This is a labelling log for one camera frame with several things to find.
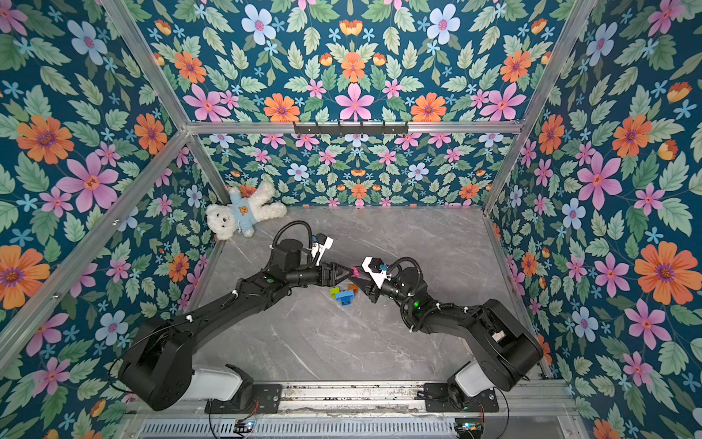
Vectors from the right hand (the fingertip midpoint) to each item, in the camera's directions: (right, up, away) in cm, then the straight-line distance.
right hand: (360, 266), depth 79 cm
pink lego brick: (-2, -1, -2) cm, 3 cm away
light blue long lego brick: (-6, -12, +12) cm, 18 cm away
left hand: (-3, -1, -2) cm, 4 cm away
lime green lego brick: (-10, -10, +12) cm, 19 cm away
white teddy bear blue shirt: (-54, +14, +25) cm, 61 cm away
